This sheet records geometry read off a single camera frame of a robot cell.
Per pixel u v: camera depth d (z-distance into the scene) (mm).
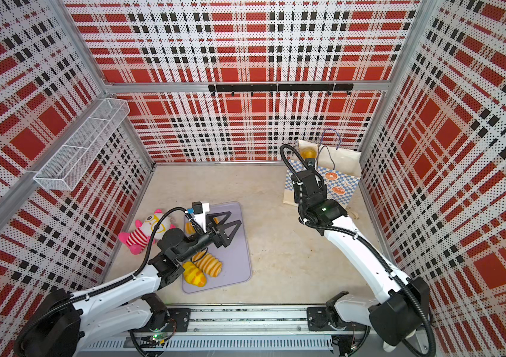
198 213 638
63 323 397
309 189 545
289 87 886
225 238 636
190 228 642
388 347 653
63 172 683
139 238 877
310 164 631
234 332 722
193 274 801
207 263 822
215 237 636
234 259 889
